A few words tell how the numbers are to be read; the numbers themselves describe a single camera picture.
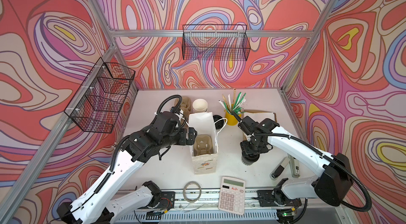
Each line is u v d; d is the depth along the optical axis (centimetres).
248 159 75
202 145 91
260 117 101
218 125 98
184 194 76
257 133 56
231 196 73
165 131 48
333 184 40
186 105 102
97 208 37
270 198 73
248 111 102
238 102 95
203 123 77
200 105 93
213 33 87
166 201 72
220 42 95
